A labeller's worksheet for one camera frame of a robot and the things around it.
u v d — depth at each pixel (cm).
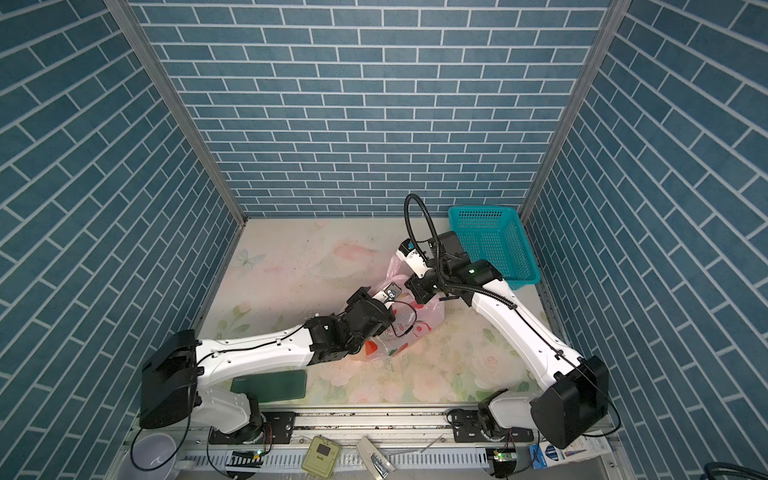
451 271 58
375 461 68
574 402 39
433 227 112
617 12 71
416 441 74
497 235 116
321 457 69
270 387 78
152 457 67
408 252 67
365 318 57
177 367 47
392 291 67
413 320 79
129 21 71
